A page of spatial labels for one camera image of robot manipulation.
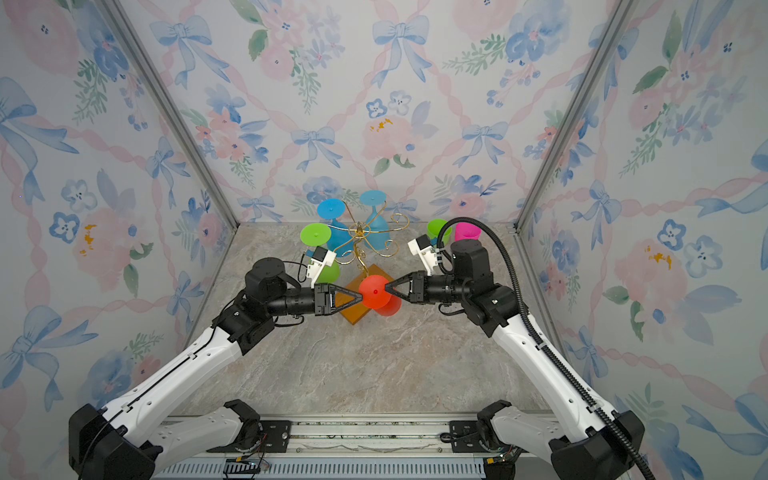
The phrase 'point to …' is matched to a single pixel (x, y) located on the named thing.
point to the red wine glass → (376, 297)
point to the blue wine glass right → (377, 235)
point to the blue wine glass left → (341, 241)
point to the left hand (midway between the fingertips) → (360, 298)
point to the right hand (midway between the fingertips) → (386, 288)
